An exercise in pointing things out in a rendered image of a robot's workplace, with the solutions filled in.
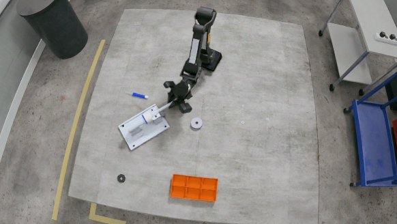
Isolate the orange compartment tray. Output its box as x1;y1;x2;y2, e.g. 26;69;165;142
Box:
171;174;218;201

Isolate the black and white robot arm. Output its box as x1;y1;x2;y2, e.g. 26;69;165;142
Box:
175;6;217;100

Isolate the white flat washer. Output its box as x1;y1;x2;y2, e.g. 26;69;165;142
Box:
191;117;203;129

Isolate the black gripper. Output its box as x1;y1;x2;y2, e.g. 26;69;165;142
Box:
163;81;192;113

